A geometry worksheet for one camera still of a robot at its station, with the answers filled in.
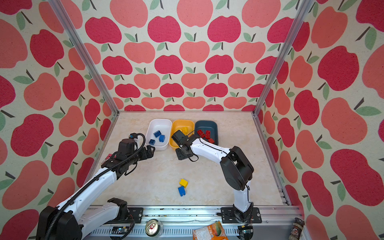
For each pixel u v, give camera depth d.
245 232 0.72
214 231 0.68
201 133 1.05
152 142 1.03
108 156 0.94
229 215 0.73
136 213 0.75
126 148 0.62
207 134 1.07
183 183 0.84
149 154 0.76
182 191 0.81
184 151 0.65
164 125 1.11
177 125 1.08
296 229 0.68
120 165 0.57
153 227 0.62
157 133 1.05
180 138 0.71
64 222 0.39
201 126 1.10
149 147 0.77
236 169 0.50
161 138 1.02
